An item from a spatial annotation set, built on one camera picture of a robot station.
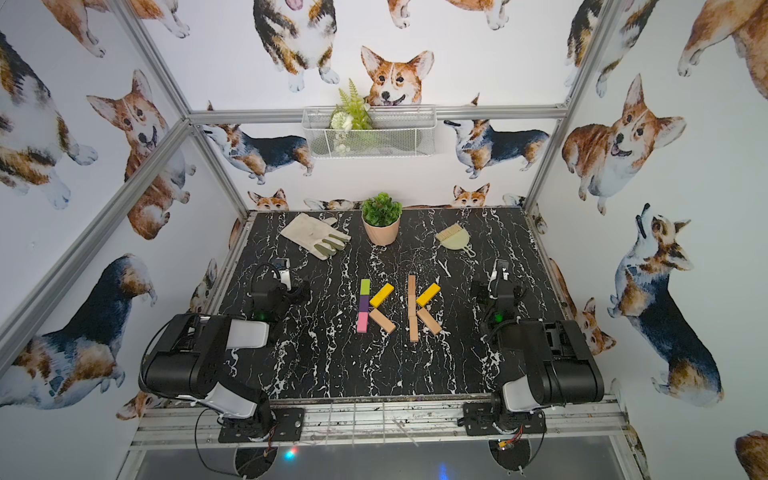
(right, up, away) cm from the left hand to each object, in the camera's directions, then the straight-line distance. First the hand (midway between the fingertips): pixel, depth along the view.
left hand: (296, 270), depth 95 cm
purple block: (+22, -10, 0) cm, 24 cm away
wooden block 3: (+37, -17, -5) cm, 41 cm away
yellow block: (+27, -8, +1) cm, 28 cm away
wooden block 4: (+42, -15, -4) cm, 45 cm away
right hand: (+62, -1, -2) cm, 62 cm away
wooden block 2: (+37, -7, +3) cm, 37 cm away
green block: (+22, -6, +3) cm, 23 cm away
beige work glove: (+3, +10, +18) cm, 20 cm away
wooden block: (+28, -15, -3) cm, 31 cm away
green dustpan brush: (+54, +10, +19) cm, 58 cm away
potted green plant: (+26, +17, +8) cm, 32 cm away
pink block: (+22, -15, -4) cm, 27 cm away
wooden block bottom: (+37, -12, -1) cm, 39 cm away
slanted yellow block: (+42, -8, +3) cm, 43 cm away
